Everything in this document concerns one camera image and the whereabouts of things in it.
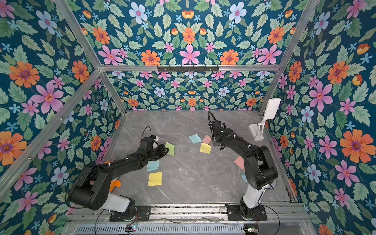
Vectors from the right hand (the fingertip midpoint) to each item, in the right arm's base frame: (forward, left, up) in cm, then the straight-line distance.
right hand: (224, 138), depth 94 cm
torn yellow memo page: (-3, +12, -9) cm, 15 cm away
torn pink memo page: (+5, +11, -8) cm, 15 cm away
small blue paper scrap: (-22, -11, -8) cm, 25 cm away
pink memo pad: (-12, -10, -8) cm, 18 cm away
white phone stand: (+12, -25, -5) cm, 28 cm away
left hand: (-8, +34, -1) cm, 34 cm away
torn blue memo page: (+4, +20, -6) cm, 21 cm away
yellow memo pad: (-25, +42, -7) cm, 49 cm away
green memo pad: (-5, +35, -4) cm, 36 cm away
